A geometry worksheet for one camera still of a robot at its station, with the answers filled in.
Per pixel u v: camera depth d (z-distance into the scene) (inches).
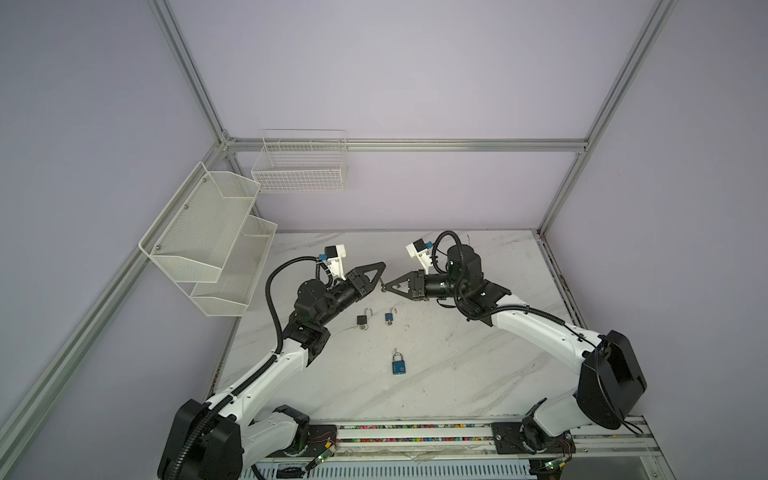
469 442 29.4
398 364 33.9
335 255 26.5
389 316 37.6
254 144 36.1
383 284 28.1
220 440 15.3
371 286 26.0
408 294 26.6
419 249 27.5
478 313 23.2
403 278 27.5
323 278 26.5
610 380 16.8
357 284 25.0
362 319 37.5
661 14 26.7
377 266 27.5
